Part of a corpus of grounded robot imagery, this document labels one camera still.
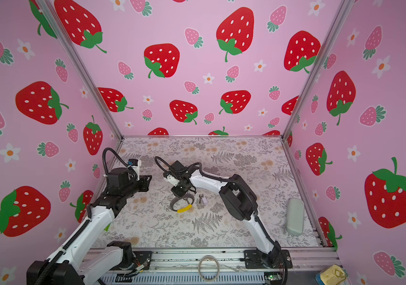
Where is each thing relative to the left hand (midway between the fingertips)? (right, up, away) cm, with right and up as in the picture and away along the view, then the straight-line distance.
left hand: (149, 175), depth 83 cm
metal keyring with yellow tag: (+14, -16, +8) cm, 23 cm away
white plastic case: (+70, -20, +1) cm, 73 cm away
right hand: (+11, -10, +10) cm, 18 cm away
